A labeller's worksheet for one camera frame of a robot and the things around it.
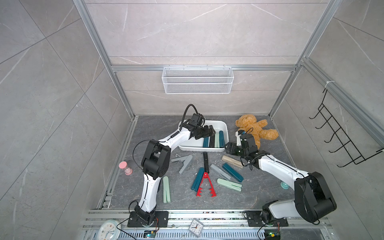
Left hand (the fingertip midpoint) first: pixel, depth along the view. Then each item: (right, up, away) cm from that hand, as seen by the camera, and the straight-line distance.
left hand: (213, 131), depth 94 cm
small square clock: (-11, -46, -24) cm, 53 cm away
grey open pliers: (-16, -18, -2) cm, 24 cm away
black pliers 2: (-5, -23, -4) cm, 24 cm away
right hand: (+10, -9, -5) cm, 14 cm away
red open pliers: (-5, -26, -8) cm, 28 cm away
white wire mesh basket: (-10, +35, +7) cm, 37 cm away
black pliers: (0, -8, +6) cm, 10 cm away
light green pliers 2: (+8, -30, -12) cm, 33 cm away
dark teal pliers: (+7, -6, +8) cm, 12 cm away
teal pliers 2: (-10, -28, -9) cm, 31 cm away
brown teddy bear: (+27, +5, +10) cm, 29 cm away
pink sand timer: (-52, -19, -13) cm, 57 cm away
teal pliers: (-4, -8, +7) cm, 11 cm away
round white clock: (-52, -46, -26) cm, 74 cm away
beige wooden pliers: (+12, -18, -4) cm, 22 cm away
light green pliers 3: (-28, -32, -13) cm, 44 cm away
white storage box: (-10, -9, 0) cm, 14 cm away
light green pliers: (+4, -6, +7) cm, 10 cm away
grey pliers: (+5, -25, -8) cm, 26 cm away
